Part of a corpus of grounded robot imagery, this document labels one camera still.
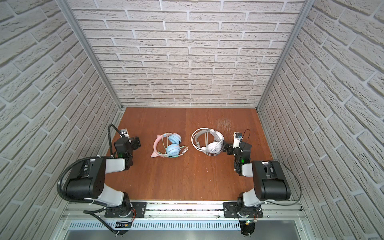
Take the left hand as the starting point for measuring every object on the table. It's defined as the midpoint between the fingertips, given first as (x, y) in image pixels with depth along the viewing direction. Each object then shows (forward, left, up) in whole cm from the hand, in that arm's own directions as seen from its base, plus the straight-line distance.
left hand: (127, 136), depth 92 cm
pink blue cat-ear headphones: (-9, -29, -1) cm, 31 cm away
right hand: (-4, -65, -1) cm, 66 cm away
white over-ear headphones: (-11, -53, +1) cm, 54 cm away
